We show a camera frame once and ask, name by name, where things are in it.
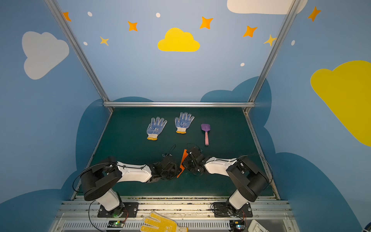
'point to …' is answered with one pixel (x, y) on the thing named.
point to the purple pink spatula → (206, 127)
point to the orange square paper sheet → (185, 153)
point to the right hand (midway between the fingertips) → (182, 164)
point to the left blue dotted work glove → (155, 128)
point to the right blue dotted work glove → (183, 123)
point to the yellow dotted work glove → (155, 223)
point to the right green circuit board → (235, 225)
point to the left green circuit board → (116, 224)
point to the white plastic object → (255, 226)
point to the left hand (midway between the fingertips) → (185, 171)
